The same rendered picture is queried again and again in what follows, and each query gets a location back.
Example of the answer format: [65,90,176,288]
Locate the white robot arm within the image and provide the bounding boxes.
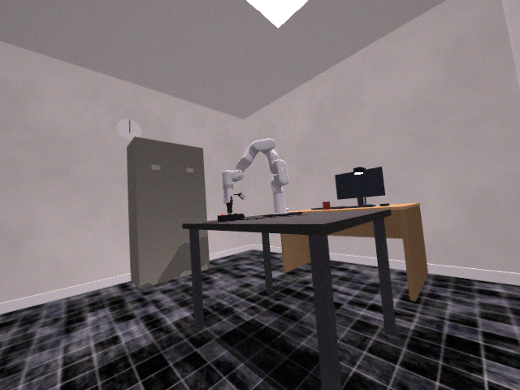
[222,139,289,215]

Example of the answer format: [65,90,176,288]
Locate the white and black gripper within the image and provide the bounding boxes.
[223,188,234,214]

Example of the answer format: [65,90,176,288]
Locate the black power strip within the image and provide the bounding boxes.
[218,213,245,222]

